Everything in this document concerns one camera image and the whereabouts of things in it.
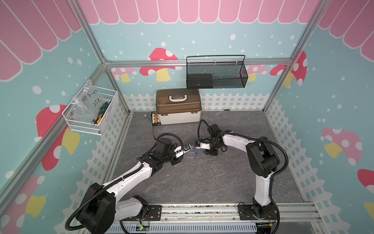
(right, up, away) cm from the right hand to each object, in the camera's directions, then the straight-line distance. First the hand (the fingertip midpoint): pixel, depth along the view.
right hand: (207, 149), depth 98 cm
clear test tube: (-11, -2, -1) cm, 11 cm away
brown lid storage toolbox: (-20, +30, -1) cm, 36 cm away
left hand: (-16, +1, -14) cm, 21 cm away
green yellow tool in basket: (-57, +24, -24) cm, 66 cm away
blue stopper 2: (+6, +6, -28) cm, 29 cm away
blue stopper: (-7, -2, -1) cm, 8 cm away
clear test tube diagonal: (-12, -5, -2) cm, 13 cm away
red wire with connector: (-40, +11, +11) cm, 43 cm away
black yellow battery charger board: (-39, +21, +15) cm, 47 cm away
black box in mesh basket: (-8, +45, -6) cm, 46 cm away
